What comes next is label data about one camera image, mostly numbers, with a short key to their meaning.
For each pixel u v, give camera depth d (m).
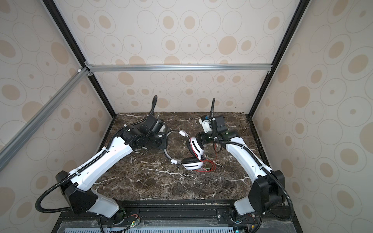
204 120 0.73
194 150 0.64
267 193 0.41
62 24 0.73
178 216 0.75
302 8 0.69
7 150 0.51
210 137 0.69
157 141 0.62
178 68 0.90
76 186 0.40
